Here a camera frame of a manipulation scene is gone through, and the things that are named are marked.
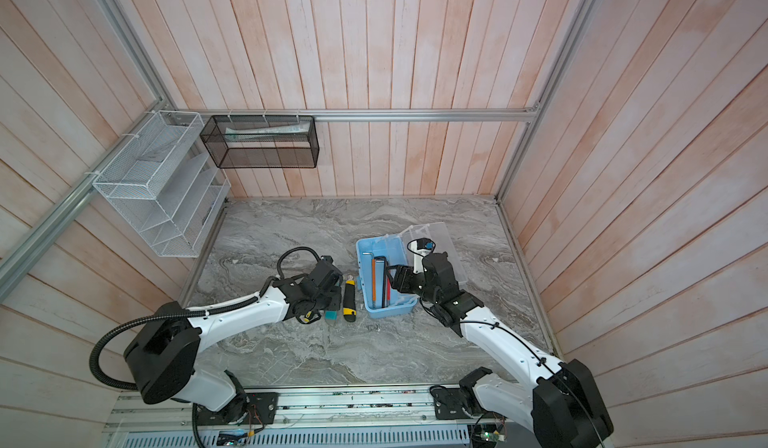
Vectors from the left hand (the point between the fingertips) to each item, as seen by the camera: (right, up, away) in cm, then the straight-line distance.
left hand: (335, 301), depth 87 cm
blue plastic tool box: (+11, +12, +16) cm, 23 cm away
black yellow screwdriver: (-3, +2, -22) cm, 22 cm away
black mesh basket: (-29, +53, +18) cm, 63 cm away
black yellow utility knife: (+4, -1, +6) cm, 7 cm away
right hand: (+17, +10, -5) cm, 20 cm away
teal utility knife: (0, -1, -8) cm, 9 cm away
